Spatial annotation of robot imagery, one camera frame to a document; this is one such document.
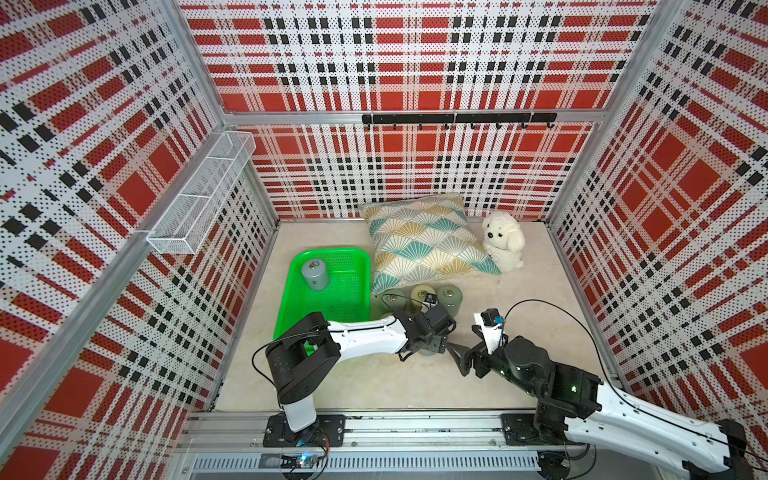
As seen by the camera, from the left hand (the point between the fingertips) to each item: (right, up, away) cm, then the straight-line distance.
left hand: (432, 333), depth 87 cm
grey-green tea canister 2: (+6, +11, +3) cm, 12 cm away
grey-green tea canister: (-11, +9, +1) cm, 14 cm away
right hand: (+7, +3, -14) cm, 16 cm away
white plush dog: (+23, +28, +6) cm, 37 cm away
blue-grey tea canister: (-2, -5, -1) cm, 6 cm away
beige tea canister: (-4, +12, +2) cm, 12 cm away
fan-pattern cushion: (-2, +28, +6) cm, 29 cm away
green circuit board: (-33, -25, -18) cm, 45 cm away
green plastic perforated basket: (-28, +8, +12) cm, 32 cm away
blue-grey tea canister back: (-37, +17, +9) cm, 42 cm away
